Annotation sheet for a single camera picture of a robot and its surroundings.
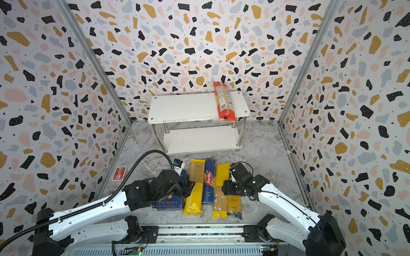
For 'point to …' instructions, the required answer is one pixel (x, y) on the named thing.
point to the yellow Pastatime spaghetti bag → (193, 202)
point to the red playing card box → (119, 173)
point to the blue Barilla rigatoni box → (175, 201)
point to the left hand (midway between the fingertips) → (190, 181)
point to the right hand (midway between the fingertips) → (226, 189)
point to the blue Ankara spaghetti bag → (237, 214)
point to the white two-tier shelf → (185, 122)
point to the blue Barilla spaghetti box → (209, 182)
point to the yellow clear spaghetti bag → (224, 205)
